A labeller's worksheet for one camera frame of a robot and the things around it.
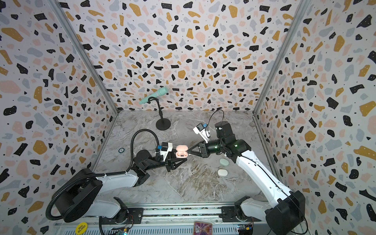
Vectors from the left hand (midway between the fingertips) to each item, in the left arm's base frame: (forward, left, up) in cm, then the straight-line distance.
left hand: (187, 155), depth 70 cm
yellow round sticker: (-26, +51, -23) cm, 61 cm away
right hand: (0, -1, +5) cm, 5 cm away
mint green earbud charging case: (+7, -22, -23) cm, 33 cm away
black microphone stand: (+40, +20, -24) cm, 50 cm away
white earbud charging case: (0, -20, -23) cm, 30 cm away
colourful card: (-27, -7, -22) cm, 35 cm away
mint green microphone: (+38, +16, +8) cm, 42 cm away
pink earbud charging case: (+2, +3, 0) cm, 3 cm away
